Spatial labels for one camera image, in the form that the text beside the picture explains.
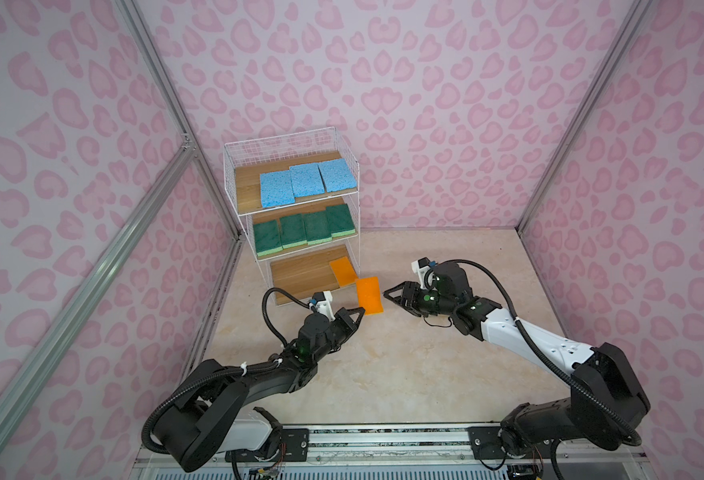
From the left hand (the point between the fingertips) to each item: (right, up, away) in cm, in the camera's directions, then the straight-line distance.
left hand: (369, 306), depth 81 cm
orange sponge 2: (0, +2, +4) cm, 5 cm away
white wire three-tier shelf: (-24, +8, +26) cm, 37 cm away
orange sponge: (-9, +8, +26) cm, 29 cm away
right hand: (+5, +3, -2) cm, 7 cm away
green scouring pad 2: (-15, +22, +5) cm, 27 cm away
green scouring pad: (-8, +24, +6) cm, 26 cm away
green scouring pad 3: (-22, +21, +4) cm, 30 cm away
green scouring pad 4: (-29, +19, +3) cm, 34 cm away
